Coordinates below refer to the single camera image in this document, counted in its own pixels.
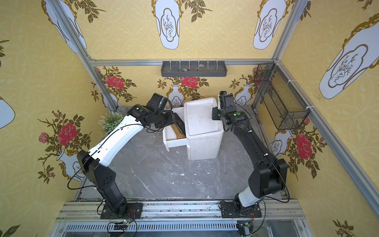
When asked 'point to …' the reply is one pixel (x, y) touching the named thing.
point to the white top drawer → (170, 138)
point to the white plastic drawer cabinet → (205, 136)
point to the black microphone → (180, 123)
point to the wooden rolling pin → (179, 135)
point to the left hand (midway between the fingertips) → (174, 120)
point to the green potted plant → (110, 122)
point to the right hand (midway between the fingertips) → (212, 111)
